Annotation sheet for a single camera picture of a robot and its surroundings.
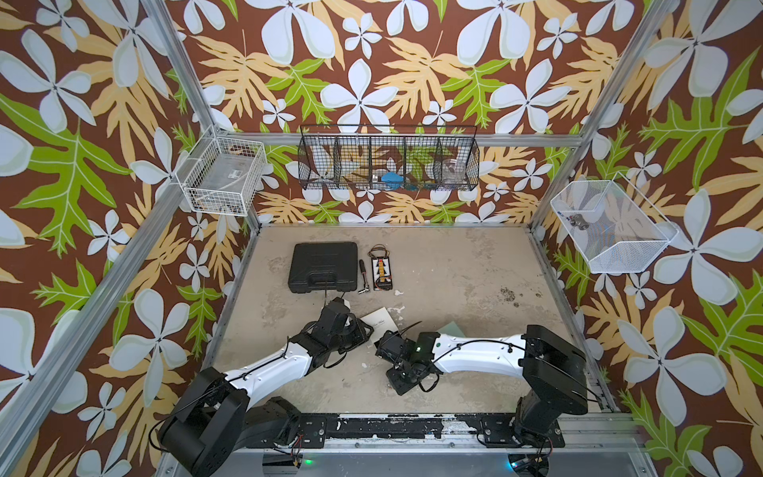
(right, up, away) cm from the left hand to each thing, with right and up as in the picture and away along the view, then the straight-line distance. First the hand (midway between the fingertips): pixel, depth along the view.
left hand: (375, 327), depth 86 cm
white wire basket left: (-45, +45, 0) cm, 64 cm away
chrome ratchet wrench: (-4, +15, +19) cm, 24 cm away
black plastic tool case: (-18, +17, +16) cm, 29 cm away
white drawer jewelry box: (+2, +1, +5) cm, 5 cm away
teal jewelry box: (+23, -1, +3) cm, 24 cm away
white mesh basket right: (+68, +29, -4) cm, 73 cm away
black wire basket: (+4, +54, +13) cm, 56 cm away
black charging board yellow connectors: (+2, +17, +19) cm, 25 cm away
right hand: (+5, -15, -4) cm, 16 cm away
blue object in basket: (+6, +46, +10) cm, 47 cm away
